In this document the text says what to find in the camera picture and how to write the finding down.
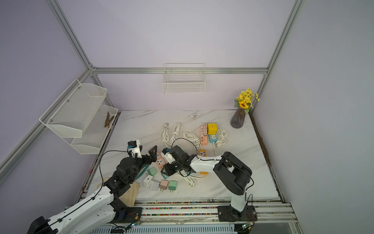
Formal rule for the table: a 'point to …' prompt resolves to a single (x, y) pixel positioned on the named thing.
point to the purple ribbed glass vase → (237, 118)
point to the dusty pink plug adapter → (163, 185)
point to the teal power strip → (213, 138)
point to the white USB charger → (146, 181)
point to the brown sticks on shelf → (108, 120)
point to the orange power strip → (203, 153)
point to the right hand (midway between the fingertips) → (165, 172)
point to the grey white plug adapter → (153, 185)
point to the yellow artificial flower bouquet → (244, 100)
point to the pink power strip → (203, 134)
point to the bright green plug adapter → (172, 185)
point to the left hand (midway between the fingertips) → (149, 147)
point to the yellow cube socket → (212, 128)
